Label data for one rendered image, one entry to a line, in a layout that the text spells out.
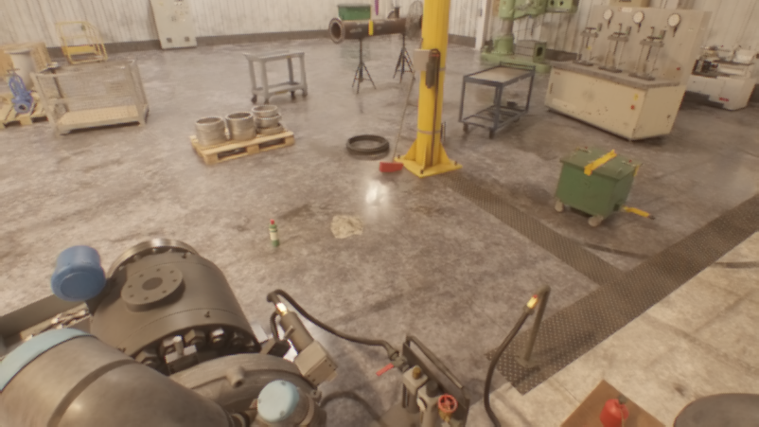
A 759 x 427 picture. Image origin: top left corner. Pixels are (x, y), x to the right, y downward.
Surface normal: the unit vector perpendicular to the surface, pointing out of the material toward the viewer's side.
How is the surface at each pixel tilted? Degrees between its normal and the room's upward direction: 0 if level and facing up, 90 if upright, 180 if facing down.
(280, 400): 20
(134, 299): 0
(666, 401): 0
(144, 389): 33
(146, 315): 8
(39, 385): 25
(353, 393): 0
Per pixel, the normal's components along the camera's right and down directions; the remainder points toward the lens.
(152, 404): 0.61, -0.69
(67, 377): -0.04, -0.84
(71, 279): 0.58, 0.39
